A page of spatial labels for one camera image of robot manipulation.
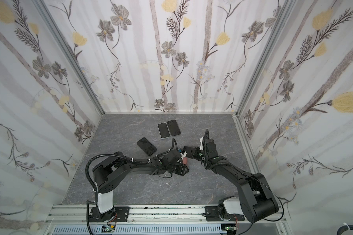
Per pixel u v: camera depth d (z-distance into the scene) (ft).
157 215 2.47
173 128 3.77
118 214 2.40
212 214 2.41
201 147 2.64
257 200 1.39
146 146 3.32
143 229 2.31
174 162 2.38
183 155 2.75
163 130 3.60
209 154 2.26
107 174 1.64
